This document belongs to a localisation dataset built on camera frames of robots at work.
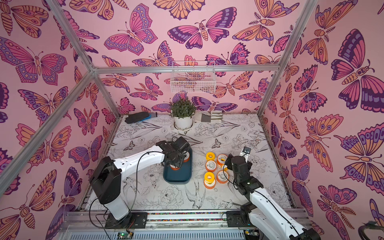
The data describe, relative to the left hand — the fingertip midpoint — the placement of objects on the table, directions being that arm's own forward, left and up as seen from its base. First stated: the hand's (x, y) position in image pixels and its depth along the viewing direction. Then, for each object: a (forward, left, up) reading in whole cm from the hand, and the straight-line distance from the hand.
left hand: (180, 160), depth 87 cm
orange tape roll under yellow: (-13, -17, -6) cm, 22 cm away
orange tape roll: (-2, +4, -4) cm, 6 cm away
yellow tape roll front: (-8, -17, -5) cm, 19 cm away
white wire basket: (+51, -7, +19) cm, 55 cm away
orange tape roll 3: (0, -19, -7) cm, 20 cm away
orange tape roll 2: (+3, -25, -4) cm, 26 cm away
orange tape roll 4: (-8, -24, -6) cm, 26 cm away
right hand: (0, -31, +4) cm, 31 cm away
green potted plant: (+29, -1, +14) cm, 32 cm away
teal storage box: (-7, -2, -6) cm, 9 cm away
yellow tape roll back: (+6, -18, -6) cm, 20 cm away
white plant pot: (+31, 0, -4) cm, 32 cm away
